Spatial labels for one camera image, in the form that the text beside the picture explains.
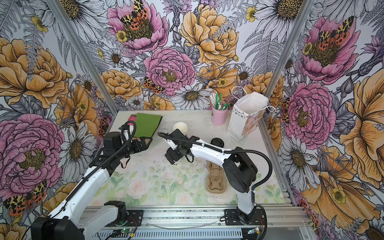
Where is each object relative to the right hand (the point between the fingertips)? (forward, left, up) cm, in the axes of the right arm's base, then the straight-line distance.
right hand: (176, 157), depth 87 cm
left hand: (+2, +15, +10) cm, 18 cm away
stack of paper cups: (+18, -3, +5) cm, 19 cm away
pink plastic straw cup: (+32, -29, -1) cm, 43 cm away
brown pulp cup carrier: (-13, -22, -6) cm, 27 cm away
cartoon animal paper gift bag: (+16, -40, +17) cm, 47 cm away
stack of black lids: (+15, -26, -8) cm, 31 cm away
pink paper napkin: (+36, +35, -4) cm, 50 cm away
